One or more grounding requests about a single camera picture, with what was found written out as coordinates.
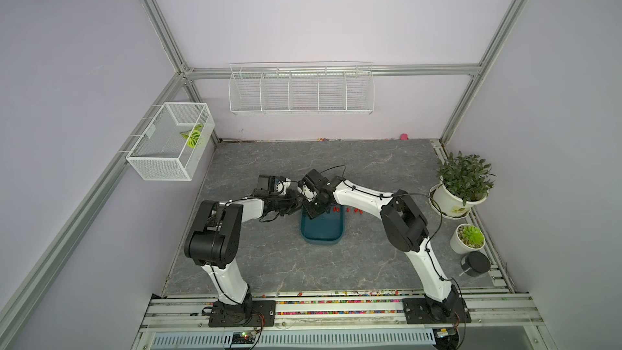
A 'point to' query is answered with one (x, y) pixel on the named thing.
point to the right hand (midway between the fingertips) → (308, 210)
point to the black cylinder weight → (475, 263)
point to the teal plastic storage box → (325, 229)
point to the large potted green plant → (464, 181)
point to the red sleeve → (361, 211)
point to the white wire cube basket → (176, 144)
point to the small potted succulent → (466, 239)
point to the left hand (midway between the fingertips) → (308, 202)
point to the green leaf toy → (193, 134)
